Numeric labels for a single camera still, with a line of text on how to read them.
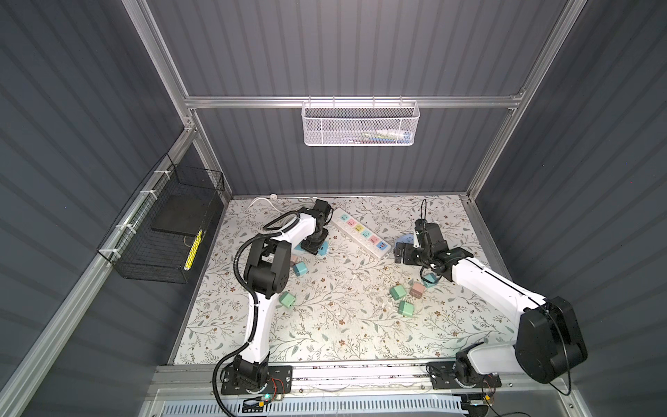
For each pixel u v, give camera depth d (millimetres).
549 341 416
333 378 754
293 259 970
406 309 846
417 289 889
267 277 595
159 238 733
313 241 911
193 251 694
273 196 1222
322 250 992
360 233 1049
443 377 736
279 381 723
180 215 768
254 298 588
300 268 940
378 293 911
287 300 867
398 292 889
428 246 668
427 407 695
